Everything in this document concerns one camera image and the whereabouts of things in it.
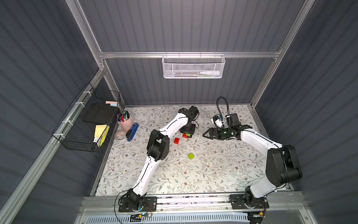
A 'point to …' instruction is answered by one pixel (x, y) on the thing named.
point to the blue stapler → (130, 133)
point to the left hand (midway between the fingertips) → (189, 132)
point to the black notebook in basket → (98, 113)
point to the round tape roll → (120, 134)
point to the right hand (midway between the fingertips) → (209, 135)
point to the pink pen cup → (125, 120)
